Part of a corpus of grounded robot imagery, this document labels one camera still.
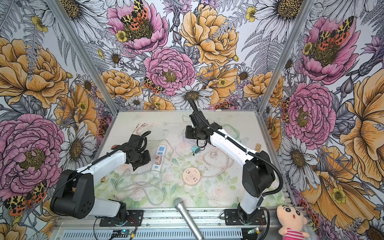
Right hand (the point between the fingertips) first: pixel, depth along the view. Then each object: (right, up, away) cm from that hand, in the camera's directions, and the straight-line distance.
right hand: (188, 137), depth 85 cm
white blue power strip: (-18, -10, +12) cm, 24 cm away
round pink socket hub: (+1, -22, +1) cm, 22 cm away
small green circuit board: (-30, -44, -14) cm, 55 cm away
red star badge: (-50, -8, +16) cm, 53 cm away
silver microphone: (-4, -32, -10) cm, 34 cm away
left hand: (-24, -17, +4) cm, 29 cm away
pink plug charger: (-18, -12, +3) cm, 22 cm away
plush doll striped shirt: (+47, -36, -17) cm, 62 cm away
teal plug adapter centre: (+4, -8, +12) cm, 15 cm away
